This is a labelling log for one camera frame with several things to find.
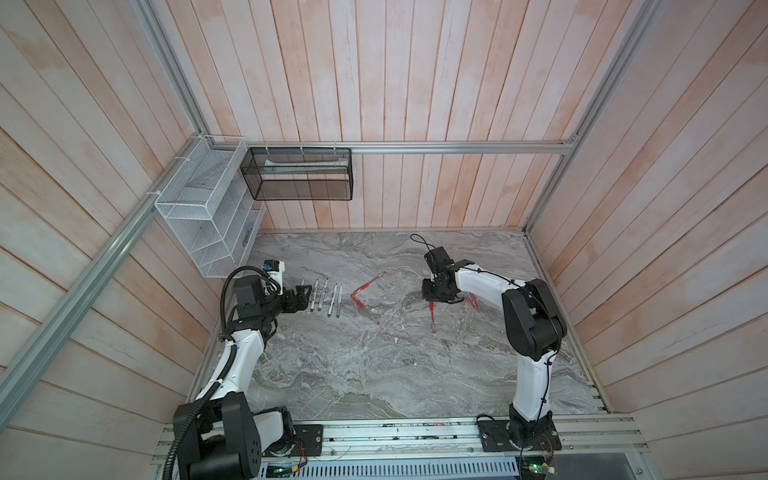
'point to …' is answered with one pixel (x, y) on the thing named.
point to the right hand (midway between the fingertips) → (428, 294)
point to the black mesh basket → (299, 173)
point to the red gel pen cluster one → (432, 307)
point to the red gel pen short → (361, 305)
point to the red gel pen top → (365, 287)
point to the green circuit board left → (280, 469)
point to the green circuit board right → (534, 468)
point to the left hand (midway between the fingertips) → (298, 292)
